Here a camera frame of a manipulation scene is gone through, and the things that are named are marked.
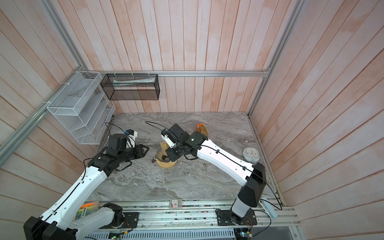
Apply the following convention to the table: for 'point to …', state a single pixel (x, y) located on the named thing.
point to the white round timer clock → (251, 154)
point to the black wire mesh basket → (131, 86)
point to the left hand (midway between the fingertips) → (146, 152)
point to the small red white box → (175, 204)
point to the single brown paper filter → (164, 147)
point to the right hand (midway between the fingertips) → (170, 152)
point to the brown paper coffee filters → (203, 130)
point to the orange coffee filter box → (197, 127)
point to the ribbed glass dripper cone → (162, 157)
